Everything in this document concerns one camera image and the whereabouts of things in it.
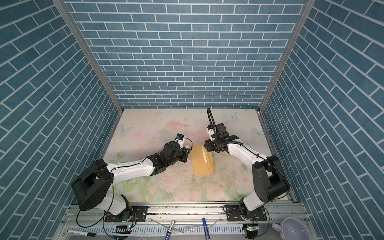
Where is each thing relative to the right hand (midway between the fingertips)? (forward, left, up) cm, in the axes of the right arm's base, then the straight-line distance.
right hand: (207, 142), depth 91 cm
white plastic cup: (-39, -42, -9) cm, 58 cm away
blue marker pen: (-44, -2, -8) cm, 45 cm away
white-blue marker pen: (-42, +14, -7) cm, 45 cm away
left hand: (-7, +10, +1) cm, 12 cm away
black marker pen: (-49, +55, -7) cm, 74 cm away
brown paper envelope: (-7, +2, -9) cm, 12 cm away
